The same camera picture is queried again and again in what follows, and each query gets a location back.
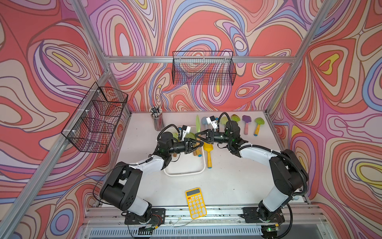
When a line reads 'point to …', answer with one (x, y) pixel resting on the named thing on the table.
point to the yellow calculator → (196, 203)
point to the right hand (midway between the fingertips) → (196, 140)
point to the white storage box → (184, 165)
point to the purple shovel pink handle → (246, 119)
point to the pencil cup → (156, 112)
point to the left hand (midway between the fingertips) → (203, 147)
